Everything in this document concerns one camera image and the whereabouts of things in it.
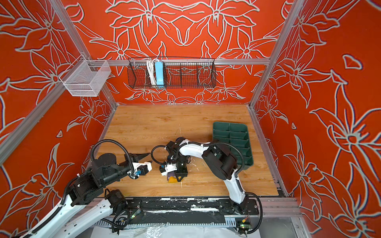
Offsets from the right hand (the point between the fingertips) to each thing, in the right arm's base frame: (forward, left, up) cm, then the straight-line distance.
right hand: (177, 178), depth 83 cm
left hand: (+3, +11, +26) cm, 28 cm away
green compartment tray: (+27, -39, +3) cm, 48 cm away
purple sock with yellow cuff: (0, +3, +2) cm, 4 cm away
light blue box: (+52, +11, +35) cm, 64 cm away
